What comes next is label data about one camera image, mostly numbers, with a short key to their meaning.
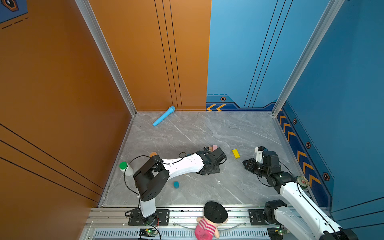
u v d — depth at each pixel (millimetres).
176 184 831
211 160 655
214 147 973
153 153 966
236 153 963
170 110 1190
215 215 672
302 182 740
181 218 755
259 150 766
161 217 738
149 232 707
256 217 724
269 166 621
